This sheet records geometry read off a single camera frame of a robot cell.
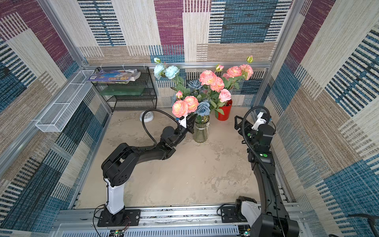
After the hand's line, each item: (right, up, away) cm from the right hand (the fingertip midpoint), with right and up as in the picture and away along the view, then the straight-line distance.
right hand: (241, 122), depth 77 cm
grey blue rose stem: (-20, +7, -4) cm, 21 cm away
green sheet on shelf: (-71, +21, +20) cm, 76 cm away
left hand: (-23, +5, +3) cm, 24 cm away
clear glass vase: (-20, -3, +13) cm, 24 cm away
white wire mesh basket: (-89, +2, -7) cm, 90 cm away
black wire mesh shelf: (-57, +16, +28) cm, 65 cm away
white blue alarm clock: (-58, +5, +37) cm, 69 cm away
